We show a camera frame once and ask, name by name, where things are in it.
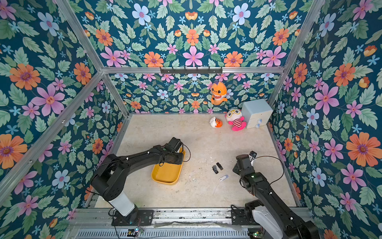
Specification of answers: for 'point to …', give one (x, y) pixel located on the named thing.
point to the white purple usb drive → (223, 178)
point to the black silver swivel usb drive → (215, 169)
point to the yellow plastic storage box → (167, 173)
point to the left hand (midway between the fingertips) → (183, 158)
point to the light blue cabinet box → (257, 112)
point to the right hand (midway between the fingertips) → (239, 164)
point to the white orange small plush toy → (215, 122)
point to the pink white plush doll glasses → (235, 118)
